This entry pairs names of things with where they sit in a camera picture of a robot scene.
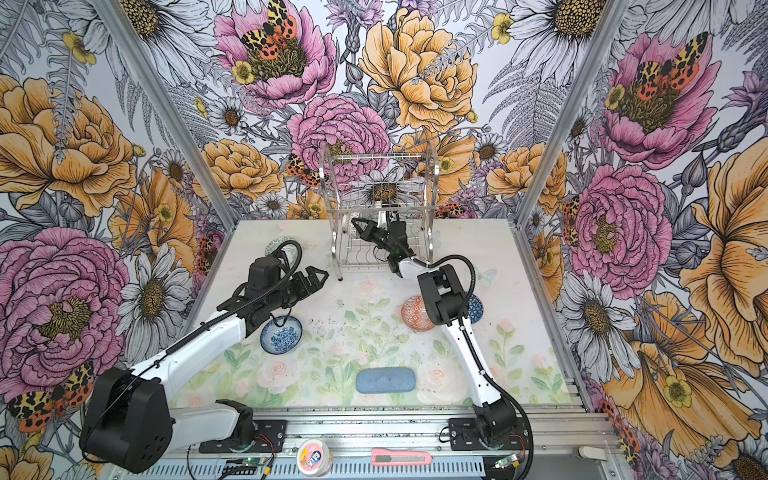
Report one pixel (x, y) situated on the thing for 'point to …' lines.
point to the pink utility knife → (387, 457)
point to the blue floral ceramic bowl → (280, 340)
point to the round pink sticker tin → (314, 458)
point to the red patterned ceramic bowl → (415, 314)
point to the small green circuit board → (253, 461)
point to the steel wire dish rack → (379, 204)
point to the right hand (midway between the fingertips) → (353, 225)
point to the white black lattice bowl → (350, 227)
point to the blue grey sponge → (386, 380)
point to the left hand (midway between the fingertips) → (318, 288)
